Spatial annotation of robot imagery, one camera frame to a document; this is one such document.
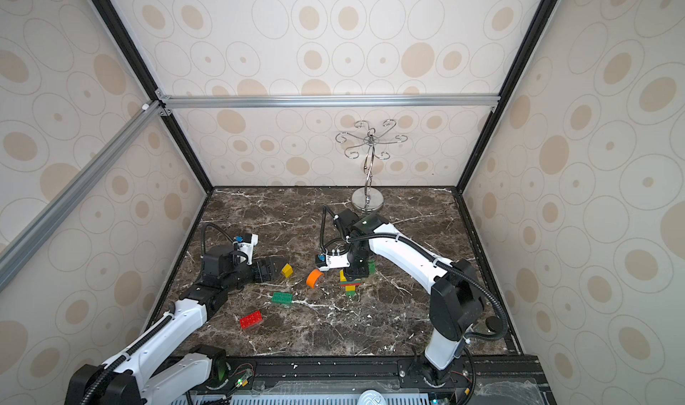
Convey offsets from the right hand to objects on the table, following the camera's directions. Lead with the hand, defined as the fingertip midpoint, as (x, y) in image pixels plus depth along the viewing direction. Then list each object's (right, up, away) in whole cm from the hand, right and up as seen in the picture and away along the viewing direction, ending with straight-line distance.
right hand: (360, 267), depth 84 cm
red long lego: (-34, -16, -2) cm, 38 cm away
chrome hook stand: (+4, +23, +29) cm, 37 cm away
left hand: (-24, +3, -3) cm, 24 cm away
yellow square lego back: (-6, -2, -5) cm, 8 cm away
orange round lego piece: (-16, -4, +6) cm, 17 cm away
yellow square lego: (-3, -7, +1) cm, 8 cm away
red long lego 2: (-3, -5, -3) cm, 6 cm away
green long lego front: (-26, -11, +3) cm, 28 cm away
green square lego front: (-3, -10, +5) cm, 12 cm away
